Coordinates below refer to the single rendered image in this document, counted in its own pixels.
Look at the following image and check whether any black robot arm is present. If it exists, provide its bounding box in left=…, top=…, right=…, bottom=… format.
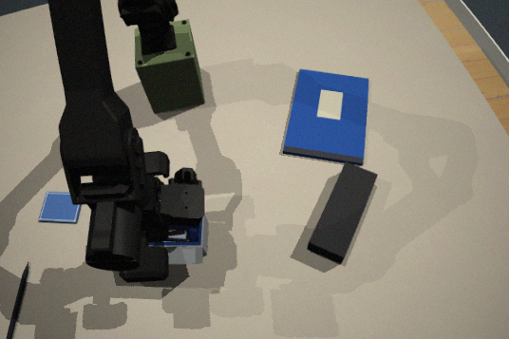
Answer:
left=48, top=0, right=205, bottom=272

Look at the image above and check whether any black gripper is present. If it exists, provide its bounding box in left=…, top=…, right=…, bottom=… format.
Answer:
left=119, top=151, right=170, bottom=283

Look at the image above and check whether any blue notebook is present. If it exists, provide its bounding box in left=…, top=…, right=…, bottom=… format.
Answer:
left=283, top=69, right=369, bottom=166

